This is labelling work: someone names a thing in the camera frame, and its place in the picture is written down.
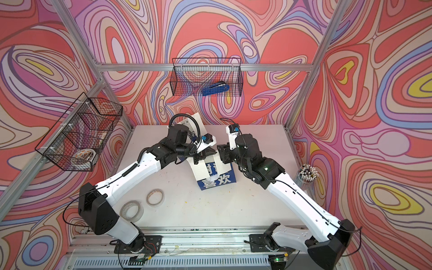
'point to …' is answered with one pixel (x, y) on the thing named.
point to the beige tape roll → (155, 197)
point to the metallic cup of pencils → (306, 177)
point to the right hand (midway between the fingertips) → (223, 149)
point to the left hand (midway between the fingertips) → (216, 151)
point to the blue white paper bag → (211, 172)
